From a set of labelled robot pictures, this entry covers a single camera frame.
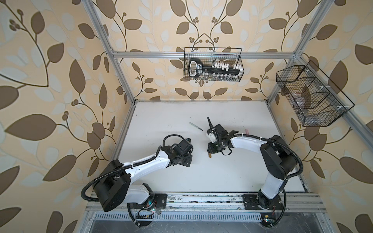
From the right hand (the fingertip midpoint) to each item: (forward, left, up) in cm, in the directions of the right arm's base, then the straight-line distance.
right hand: (209, 150), depth 93 cm
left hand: (-7, +14, +5) cm, 17 cm away
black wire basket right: (+10, -53, +33) cm, 63 cm away
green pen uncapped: (+21, +9, 0) cm, 23 cm away
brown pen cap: (-3, 0, 0) cm, 3 cm away
